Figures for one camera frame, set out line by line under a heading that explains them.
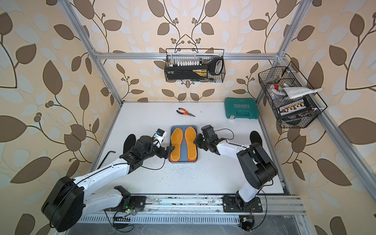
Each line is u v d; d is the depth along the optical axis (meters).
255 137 1.00
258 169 0.46
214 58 0.83
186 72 0.83
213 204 0.75
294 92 0.64
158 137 0.72
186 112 1.14
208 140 0.72
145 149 0.66
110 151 0.94
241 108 1.12
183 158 0.89
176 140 0.96
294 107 0.67
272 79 0.83
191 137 0.95
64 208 0.41
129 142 1.00
